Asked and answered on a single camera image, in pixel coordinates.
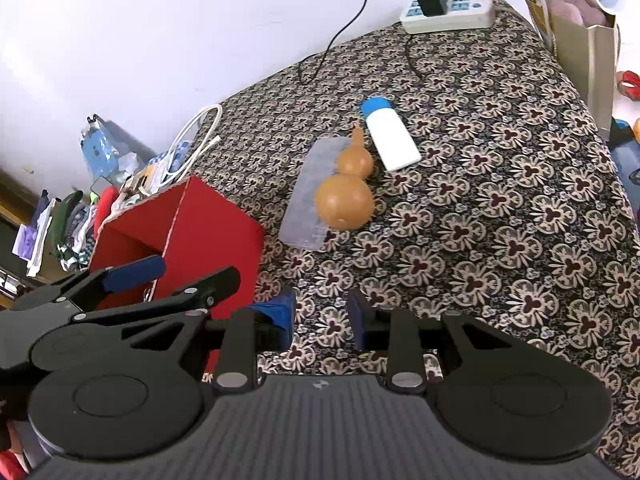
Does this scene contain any beige paper bag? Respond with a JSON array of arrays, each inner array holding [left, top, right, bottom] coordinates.
[[525, 0, 620, 141]]

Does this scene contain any white tube blue cap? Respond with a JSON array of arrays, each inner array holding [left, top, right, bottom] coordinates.
[[361, 96, 421, 172]]

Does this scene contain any patterned tablecloth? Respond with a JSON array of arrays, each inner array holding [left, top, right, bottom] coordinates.
[[193, 3, 639, 479]]

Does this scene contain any green striped cloth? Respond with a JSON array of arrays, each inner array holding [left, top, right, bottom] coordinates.
[[46, 191, 96, 272]]

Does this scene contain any red cardboard box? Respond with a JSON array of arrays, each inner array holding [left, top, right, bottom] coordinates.
[[90, 177, 265, 320]]

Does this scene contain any blue plastic bag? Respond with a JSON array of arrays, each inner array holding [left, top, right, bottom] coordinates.
[[80, 114, 156, 188]]

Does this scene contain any white power strip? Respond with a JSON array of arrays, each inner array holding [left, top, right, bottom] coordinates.
[[400, 0, 495, 35]]

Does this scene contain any translucent plastic case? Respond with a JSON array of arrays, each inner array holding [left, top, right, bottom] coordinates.
[[278, 136, 349, 252]]

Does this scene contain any brown gourd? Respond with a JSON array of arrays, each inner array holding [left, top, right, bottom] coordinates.
[[314, 126, 374, 231]]

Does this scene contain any red plush toy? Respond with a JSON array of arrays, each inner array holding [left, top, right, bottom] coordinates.
[[93, 185, 119, 237]]

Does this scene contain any white coiled cable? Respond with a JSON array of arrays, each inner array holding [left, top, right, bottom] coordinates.
[[144, 103, 225, 196]]

